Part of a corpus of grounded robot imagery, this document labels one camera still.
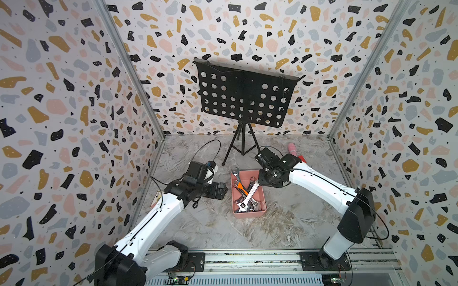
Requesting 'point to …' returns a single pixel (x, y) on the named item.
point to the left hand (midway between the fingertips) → (220, 187)
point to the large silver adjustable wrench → (244, 205)
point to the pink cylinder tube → (292, 149)
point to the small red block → (302, 158)
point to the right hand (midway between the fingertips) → (261, 182)
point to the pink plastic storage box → (247, 195)
